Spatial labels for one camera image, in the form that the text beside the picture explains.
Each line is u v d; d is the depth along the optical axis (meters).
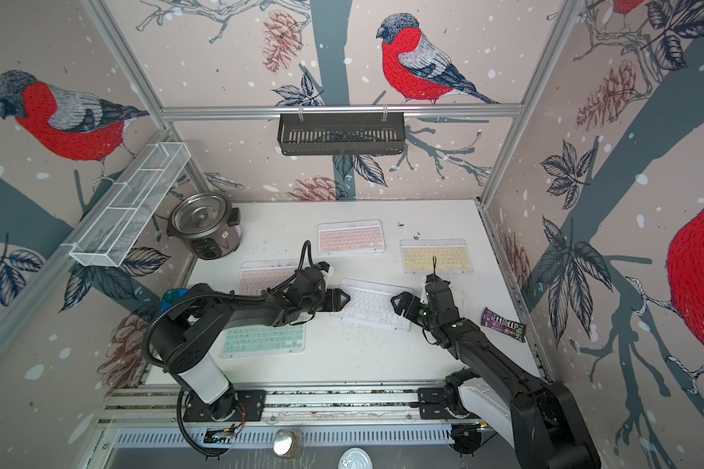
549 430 0.40
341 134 1.07
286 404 0.75
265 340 0.85
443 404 0.73
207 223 1.03
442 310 0.66
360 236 1.07
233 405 0.70
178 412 0.70
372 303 0.90
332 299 0.81
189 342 0.45
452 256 1.03
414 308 0.76
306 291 0.73
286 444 0.60
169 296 0.84
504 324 0.86
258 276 0.98
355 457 0.62
